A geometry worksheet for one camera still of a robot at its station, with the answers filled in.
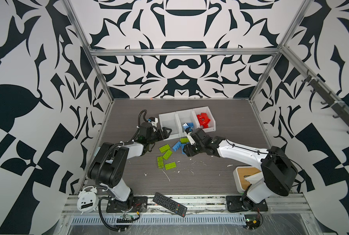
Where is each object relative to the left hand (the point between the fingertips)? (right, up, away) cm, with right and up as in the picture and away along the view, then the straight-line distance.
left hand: (168, 128), depth 92 cm
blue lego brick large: (+13, +1, +10) cm, 17 cm away
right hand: (+11, -11, -6) cm, 17 cm away
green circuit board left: (-18, -40, -23) cm, 49 cm away
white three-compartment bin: (+4, +4, +12) cm, 14 cm away
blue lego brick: (+5, -11, 0) cm, 12 cm away
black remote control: (+2, -36, -18) cm, 40 cm away
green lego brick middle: (-1, -16, 0) cm, 16 cm away
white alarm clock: (-38, -34, -19) cm, 55 cm away
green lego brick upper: (-2, -12, 0) cm, 13 cm away
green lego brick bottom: (+2, -21, -5) cm, 22 cm away
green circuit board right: (+41, -43, -20) cm, 63 cm away
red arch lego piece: (+24, +5, +10) cm, 26 cm away
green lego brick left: (-4, -19, -5) cm, 20 cm away
